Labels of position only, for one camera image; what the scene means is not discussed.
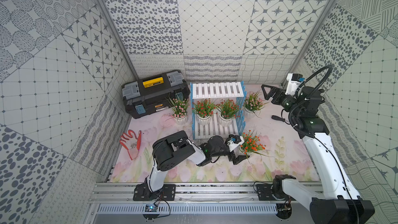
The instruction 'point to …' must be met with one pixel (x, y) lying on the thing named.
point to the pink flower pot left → (180, 108)
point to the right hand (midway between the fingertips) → (268, 89)
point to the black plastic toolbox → (152, 95)
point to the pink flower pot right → (253, 103)
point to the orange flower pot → (251, 144)
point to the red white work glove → (131, 142)
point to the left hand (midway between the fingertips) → (250, 153)
